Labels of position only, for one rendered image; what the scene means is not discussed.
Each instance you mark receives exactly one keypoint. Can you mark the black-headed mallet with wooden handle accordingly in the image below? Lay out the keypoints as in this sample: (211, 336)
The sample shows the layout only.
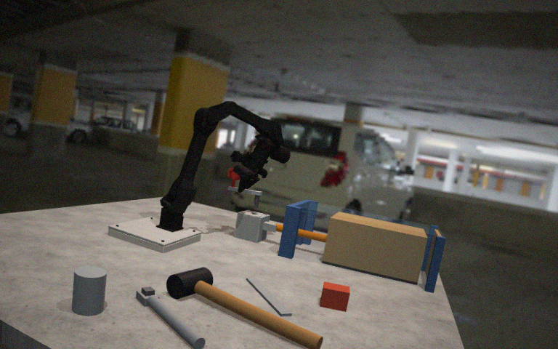
(200, 281)

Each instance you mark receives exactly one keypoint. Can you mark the dark grey cylinder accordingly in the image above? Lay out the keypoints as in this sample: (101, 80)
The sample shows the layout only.
(89, 290)

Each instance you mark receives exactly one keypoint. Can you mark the blue flat bar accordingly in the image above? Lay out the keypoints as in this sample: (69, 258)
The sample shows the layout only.
(286, 224)

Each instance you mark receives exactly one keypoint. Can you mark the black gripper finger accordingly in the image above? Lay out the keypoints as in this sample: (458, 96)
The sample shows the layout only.
(256, 179)
(243, 184)

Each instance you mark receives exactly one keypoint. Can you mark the grey handle with square key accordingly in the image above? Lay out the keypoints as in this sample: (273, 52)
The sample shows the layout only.
(147, 297)

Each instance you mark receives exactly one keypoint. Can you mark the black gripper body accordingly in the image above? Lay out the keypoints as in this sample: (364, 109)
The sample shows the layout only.
(253, 167)

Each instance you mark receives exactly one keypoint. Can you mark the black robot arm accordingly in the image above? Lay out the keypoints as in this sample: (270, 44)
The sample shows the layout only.
(182, 191)

